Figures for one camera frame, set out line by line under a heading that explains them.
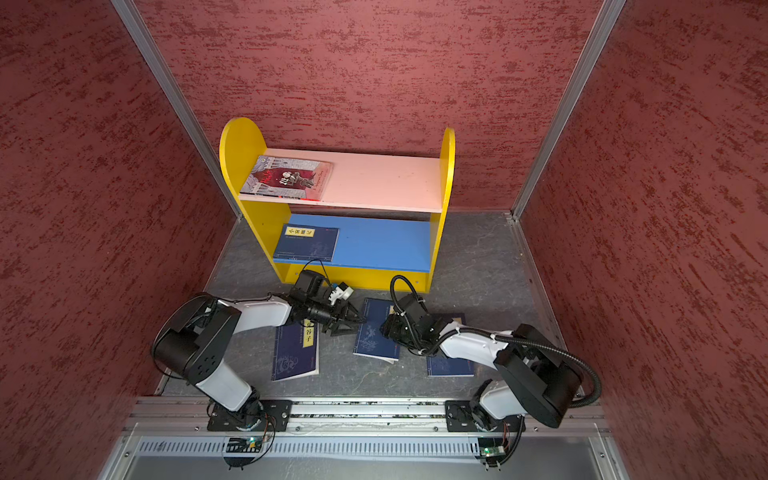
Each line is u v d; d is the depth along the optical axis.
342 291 0.86
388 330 0.79
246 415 0.65
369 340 0.83
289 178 0.71
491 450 0.71
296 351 0.85
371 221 0.97
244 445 0.71
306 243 0.93
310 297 0.77
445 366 0.82
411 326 0.67
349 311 0.79
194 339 0.47
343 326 0.85
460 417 0.74
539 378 0.43
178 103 0.87
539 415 0.42
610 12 0.71
